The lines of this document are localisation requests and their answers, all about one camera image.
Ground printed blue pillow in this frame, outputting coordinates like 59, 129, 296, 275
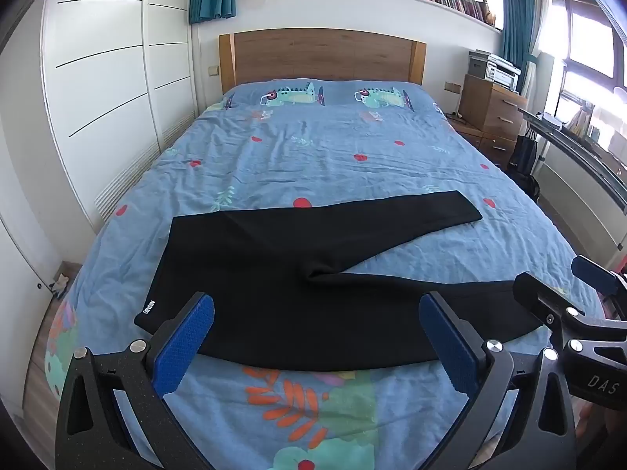
326, 82, 438, 111
220, 80, 328, 109

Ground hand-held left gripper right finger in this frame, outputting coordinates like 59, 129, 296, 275
419, 292, 577, 470

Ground window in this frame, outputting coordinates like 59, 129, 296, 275
538, 0, 627, 157

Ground white printer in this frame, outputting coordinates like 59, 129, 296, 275
469, 50, 521, 91

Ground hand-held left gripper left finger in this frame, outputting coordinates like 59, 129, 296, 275
55, 292, 216, 470

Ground printed blue blanket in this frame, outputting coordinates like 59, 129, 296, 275
44, 81, 608, 470

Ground black bag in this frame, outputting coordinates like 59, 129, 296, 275
507, 134, 540, 178

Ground white wardrobe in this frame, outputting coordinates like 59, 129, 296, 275
0, 0, 198, 417

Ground wooden dresser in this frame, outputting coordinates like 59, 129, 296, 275
457, 74, 531, 168

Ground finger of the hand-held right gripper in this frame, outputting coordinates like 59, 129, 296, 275
513, 272, 596, 353
571, 255, 627, 315

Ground wooden headboard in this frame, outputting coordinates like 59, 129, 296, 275
218, 28, 427, 96

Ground dark desk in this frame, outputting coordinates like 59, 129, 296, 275
518, 107, 627, 217

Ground black pants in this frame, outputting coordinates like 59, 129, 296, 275
134, 190, 540, 372

